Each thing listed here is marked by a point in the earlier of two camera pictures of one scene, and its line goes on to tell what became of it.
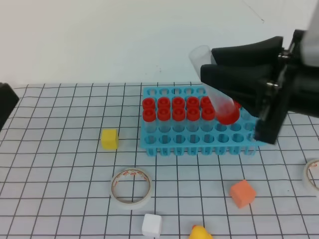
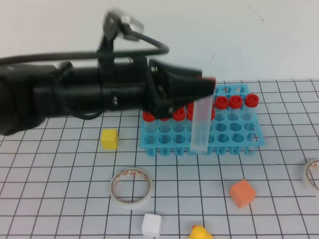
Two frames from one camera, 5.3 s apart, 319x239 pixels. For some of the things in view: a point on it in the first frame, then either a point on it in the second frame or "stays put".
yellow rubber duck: x=199 y=232 stays put
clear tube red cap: x=227 y=111 -> x=202 y=120
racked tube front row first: x=149 y=117 stays put
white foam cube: x=151 y=225 stays put
